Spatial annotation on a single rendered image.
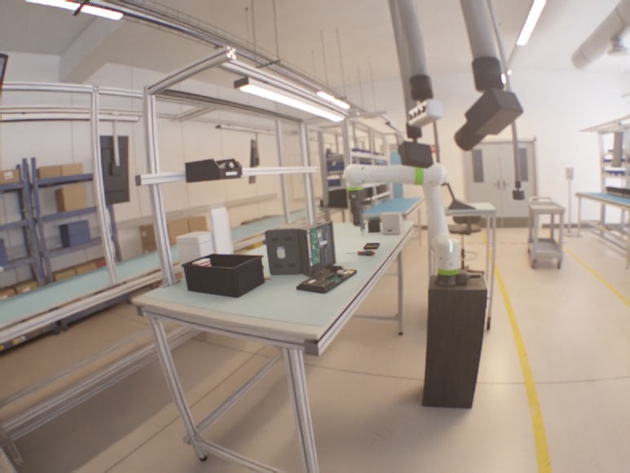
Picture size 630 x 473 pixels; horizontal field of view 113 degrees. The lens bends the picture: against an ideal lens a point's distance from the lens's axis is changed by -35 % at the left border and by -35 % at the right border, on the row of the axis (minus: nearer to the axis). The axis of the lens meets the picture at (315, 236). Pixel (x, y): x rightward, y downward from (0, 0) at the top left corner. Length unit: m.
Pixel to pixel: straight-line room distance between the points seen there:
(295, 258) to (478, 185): 6.79
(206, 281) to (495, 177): 7.25
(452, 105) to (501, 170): 1.89
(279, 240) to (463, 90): 7.06
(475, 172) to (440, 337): 6.34
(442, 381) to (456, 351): 0.23
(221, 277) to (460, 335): 1.27
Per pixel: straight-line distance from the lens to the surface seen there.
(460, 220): 4.15
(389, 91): 8.18
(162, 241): 1.52
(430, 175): 1.65
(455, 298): 1.74
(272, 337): 1.00
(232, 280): 1.22
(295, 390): 1.10
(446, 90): 8.03
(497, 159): 7.94
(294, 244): 1.40
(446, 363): 1.93
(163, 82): 1.50
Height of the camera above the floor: 1.41
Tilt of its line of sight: 10 degrees down
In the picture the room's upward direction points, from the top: 5 degrees counter-clockwise
